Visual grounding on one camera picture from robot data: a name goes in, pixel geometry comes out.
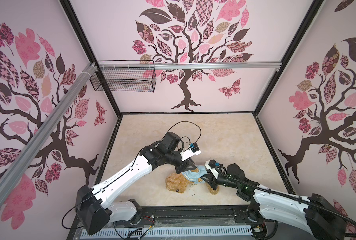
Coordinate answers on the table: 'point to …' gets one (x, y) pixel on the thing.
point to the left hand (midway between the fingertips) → (192, 167)
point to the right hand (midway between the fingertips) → (200, 173)
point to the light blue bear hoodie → (193, 176)
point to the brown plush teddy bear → (177, 183)
